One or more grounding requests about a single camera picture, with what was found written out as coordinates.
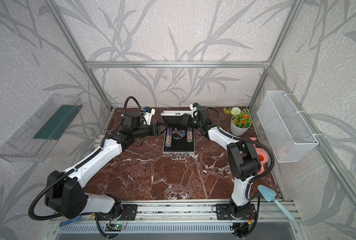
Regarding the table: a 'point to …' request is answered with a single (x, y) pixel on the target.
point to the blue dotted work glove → (69, 221)
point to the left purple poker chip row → (168, 139)
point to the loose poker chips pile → (178, 134)
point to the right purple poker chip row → (189, 135)
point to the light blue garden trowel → (270, 195)
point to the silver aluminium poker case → (180, 149)
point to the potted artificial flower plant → (241, 120)
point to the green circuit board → (115, 227)
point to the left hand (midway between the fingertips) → (164, 127)
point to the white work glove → (98, 141)
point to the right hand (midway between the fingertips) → (179, 118)
